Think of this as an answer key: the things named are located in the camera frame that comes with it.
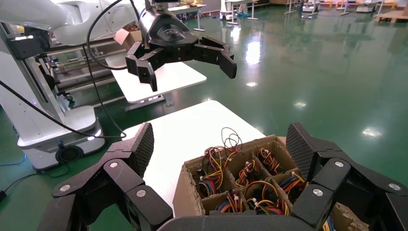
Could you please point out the brown cardboard carton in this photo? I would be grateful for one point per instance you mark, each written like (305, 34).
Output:
(127, 36)

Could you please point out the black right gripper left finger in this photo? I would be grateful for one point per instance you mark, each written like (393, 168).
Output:
(95, 185)

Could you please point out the white wheeled robot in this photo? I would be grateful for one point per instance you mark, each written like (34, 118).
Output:
(229, 11)
(310, 6)
(368, 7)

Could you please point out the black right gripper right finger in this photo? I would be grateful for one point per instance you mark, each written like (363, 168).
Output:
(334, 175)

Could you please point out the white desk with thin legs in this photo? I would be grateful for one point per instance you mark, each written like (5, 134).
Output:
(188, 9)

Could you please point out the metal frame rack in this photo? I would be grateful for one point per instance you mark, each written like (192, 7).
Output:
(79, 73)

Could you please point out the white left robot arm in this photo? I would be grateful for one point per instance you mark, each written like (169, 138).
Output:
(79, 25)

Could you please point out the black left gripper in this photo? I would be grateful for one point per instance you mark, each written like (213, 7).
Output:
(169, 35)

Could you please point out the white robot body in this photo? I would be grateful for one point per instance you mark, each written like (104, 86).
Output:
(38, 127)

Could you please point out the brown cardboard divider box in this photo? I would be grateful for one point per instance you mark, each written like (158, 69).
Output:
(185, 194)

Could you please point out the wooden pallet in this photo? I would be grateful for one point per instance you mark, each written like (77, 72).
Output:
(393, 16)

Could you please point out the white table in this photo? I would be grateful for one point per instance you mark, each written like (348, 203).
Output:
(191, 134)
(172, 79)

